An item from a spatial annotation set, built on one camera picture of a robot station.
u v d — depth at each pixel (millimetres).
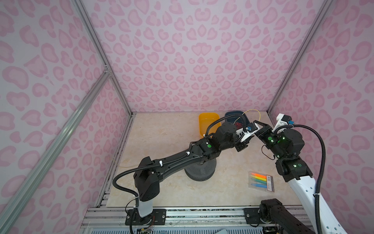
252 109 1228
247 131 544
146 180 434
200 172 819
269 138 584
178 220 732
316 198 420
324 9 698
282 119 590
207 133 587
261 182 841
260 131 584
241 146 607
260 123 651
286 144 489
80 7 683
